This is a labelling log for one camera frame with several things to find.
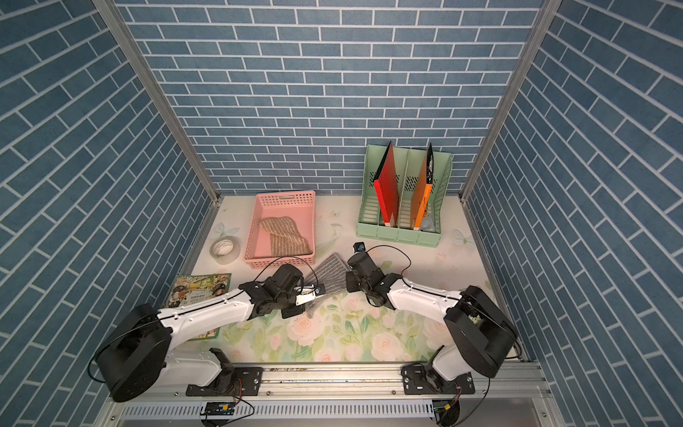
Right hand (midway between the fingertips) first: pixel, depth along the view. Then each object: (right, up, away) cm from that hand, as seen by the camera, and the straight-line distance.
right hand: (351, 274), depth 89 cm
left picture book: (-56, -5, +2) cm, 57 cm away
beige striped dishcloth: (-26, +12, +14) cm, 32 cm away
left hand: (-14, -7, -2) cm, 16 cm away
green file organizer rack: (+23, +41, +16) cm, 49 cm away
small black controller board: (-36, -33, -17) cm, 52 cm away
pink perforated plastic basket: (-23, +24, +27) cm, 42 cm away
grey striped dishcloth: (-7, -1, +6) cm, 9 cm away
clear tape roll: (-50, +7, +13) cm, 52 cm away
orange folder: (+23, +27, -1) cm, 35 cm away
